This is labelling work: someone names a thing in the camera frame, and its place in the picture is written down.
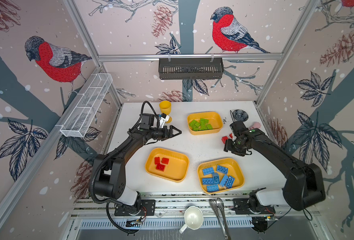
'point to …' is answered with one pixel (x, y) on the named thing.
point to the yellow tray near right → (234, 170)
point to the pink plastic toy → (256, 125)
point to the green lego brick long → (195, 125)
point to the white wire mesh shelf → (75, 124)
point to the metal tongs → (218, 206)
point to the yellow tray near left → (168, 165)
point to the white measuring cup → (193, 218)
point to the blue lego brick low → (212, 188)
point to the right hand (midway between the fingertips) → (227, 151)
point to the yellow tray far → (215, 119)
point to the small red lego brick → (157, 160)
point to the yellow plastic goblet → (165, 106)
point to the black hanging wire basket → (177, 68)
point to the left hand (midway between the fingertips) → (176, 134)
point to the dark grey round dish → (240, 115)
